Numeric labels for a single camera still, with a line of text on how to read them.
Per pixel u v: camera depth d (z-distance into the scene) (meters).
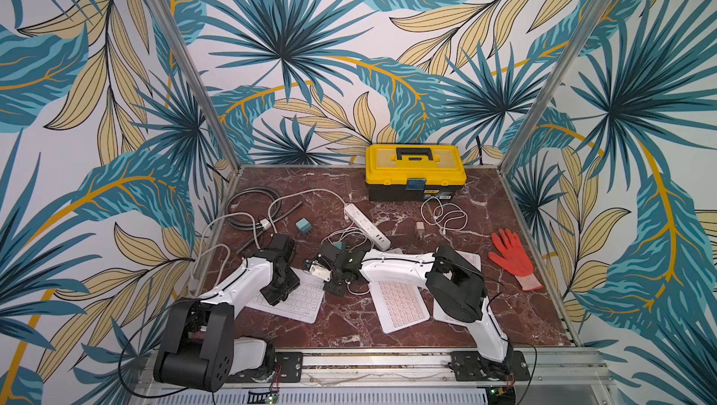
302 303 0.84
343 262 0.69
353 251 0.69
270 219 1.00
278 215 1.03
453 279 0.56
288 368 0.74
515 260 0.95
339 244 0.95
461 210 1.07
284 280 0.73
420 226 0.98
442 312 0.54
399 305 0.84
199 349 0.41
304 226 0.99
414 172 0.98
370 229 0.99
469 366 0.73
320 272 0.79
